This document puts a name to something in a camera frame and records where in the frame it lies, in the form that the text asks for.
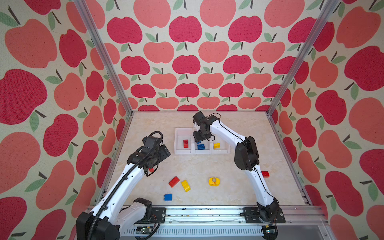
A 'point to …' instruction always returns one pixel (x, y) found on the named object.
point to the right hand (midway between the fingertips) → (201, 137)
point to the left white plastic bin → (180, 134)
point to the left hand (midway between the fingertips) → (166, 154)
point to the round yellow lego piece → (215, 183)
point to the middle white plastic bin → (207, 145)
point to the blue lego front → (168, 197)
